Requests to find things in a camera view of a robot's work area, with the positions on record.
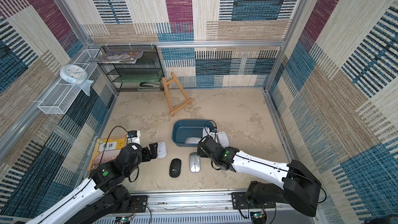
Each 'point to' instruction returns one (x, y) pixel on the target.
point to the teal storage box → (182, 129)
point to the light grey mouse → (192, 140)
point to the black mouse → (174, 171)
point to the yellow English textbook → (107, 149)
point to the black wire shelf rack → (148, 63)
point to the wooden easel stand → (166, 93)
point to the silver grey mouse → (195, 163)
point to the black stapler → (146, 84)
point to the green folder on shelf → (139, 78)
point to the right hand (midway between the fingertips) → (202, 144)
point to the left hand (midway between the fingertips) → (150, 145)
